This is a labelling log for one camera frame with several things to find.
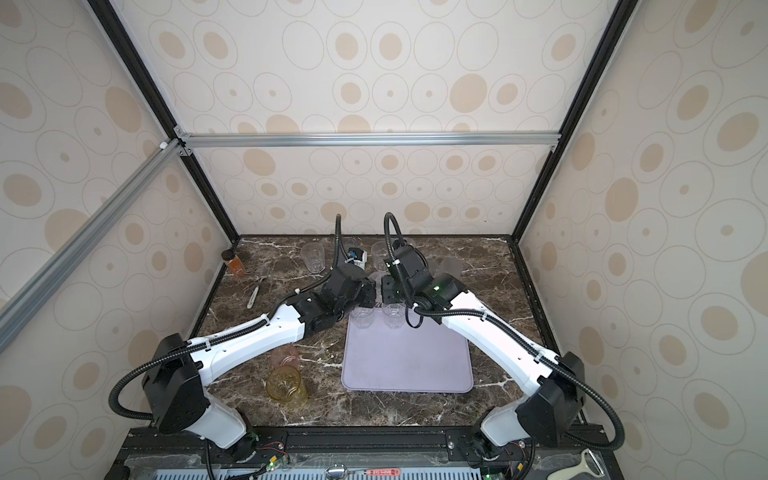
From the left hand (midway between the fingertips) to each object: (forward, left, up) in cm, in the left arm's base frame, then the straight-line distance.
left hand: (382, 279), depth 79 cm
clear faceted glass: (+2, -3, -22) cm, 23 cm away
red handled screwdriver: (-41, +10, -21) cm, 47 cm away
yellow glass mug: (-21, +27, -21) cm, 40 cm away
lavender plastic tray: (-13, -12, -22) cm, 28 cm away
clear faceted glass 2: (+25, +27, -20) cm, 42 cm away
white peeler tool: (-40, -47, -21) cm, 65 cm away
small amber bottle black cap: (+18, +52, -16) cm, 58 cm away
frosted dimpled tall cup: (+22, -24, -22) cm, 39 cm away
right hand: (-2, -2, +1) cm, 3 cm away
